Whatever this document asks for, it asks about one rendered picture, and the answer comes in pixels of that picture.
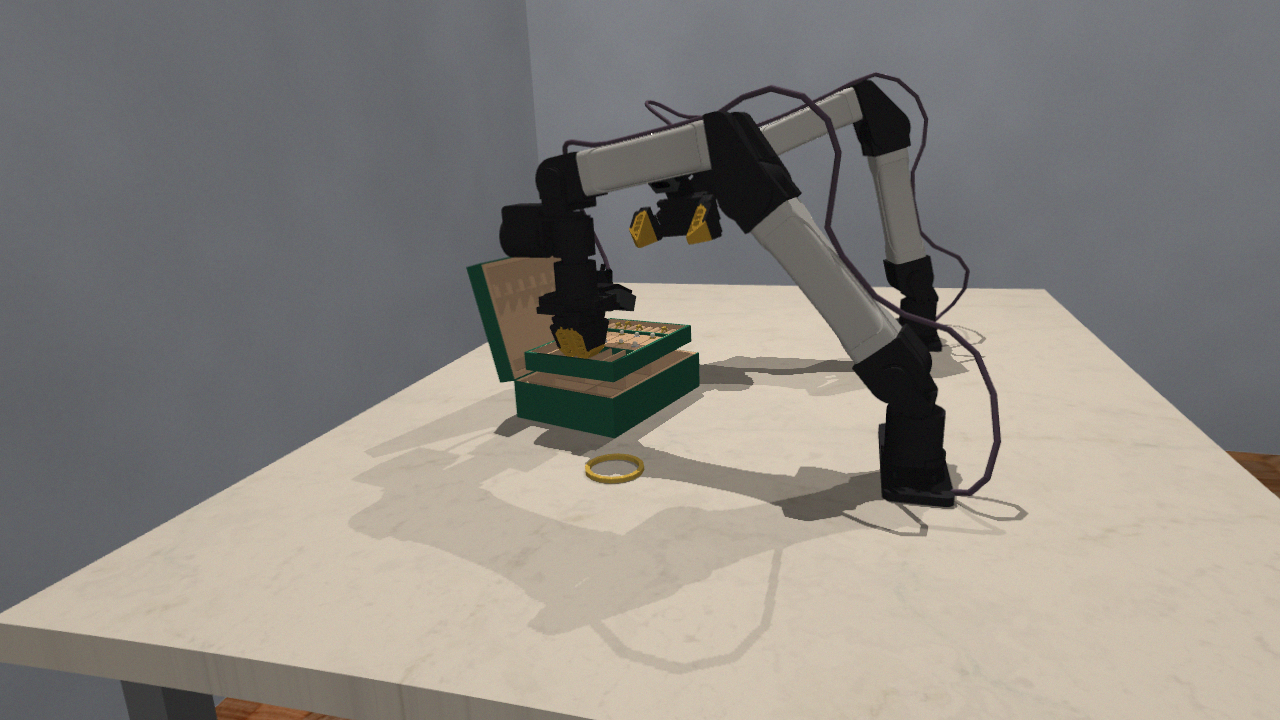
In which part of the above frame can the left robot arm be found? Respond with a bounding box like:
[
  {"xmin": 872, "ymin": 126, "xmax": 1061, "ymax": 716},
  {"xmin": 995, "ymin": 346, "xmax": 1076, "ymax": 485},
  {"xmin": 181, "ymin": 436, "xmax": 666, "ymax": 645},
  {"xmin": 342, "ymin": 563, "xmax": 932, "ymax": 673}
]
[{"xmin": 499, "ymin": 111, "xmax": 955, "ymax": 507}]

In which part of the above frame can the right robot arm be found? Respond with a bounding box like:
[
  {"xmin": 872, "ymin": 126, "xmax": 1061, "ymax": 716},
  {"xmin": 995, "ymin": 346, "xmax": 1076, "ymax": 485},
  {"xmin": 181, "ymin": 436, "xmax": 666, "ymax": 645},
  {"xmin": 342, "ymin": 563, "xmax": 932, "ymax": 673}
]
[{"xmin": 648, "ymin": 79, "xmax": 942, "ymax": 352}]

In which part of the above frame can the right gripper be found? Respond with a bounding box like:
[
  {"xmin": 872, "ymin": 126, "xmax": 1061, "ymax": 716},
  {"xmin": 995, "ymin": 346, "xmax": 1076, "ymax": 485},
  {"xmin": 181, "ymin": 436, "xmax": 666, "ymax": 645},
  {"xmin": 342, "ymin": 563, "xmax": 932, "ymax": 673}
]
[{"xmin": 628, "ymin": 183, "xmax": 722, "ymax": 249}]

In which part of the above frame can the green jewelry box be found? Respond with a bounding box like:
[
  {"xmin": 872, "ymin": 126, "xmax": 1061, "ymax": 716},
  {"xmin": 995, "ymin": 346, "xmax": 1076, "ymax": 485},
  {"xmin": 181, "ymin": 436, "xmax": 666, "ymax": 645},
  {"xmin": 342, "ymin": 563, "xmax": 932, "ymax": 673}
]
[{"xmin": 466, "ymin": 256, "xmax": 700, "ymax": 438}]

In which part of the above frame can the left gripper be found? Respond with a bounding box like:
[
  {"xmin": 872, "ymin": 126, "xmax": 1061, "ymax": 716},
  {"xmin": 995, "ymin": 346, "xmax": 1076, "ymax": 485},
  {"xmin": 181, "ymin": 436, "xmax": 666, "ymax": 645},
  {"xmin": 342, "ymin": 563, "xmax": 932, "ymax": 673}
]
[{"xmin": 536, "ymin": 259, "xmax": 620, "ymax": 359}]

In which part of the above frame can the gold curved band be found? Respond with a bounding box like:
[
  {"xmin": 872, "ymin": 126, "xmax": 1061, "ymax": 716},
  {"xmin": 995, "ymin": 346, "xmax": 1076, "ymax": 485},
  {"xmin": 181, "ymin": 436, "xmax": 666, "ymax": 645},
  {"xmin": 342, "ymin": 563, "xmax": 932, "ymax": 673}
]
[{"xmin": 585, "ymin": 454, "xmax": 644, "ymax": 484}]

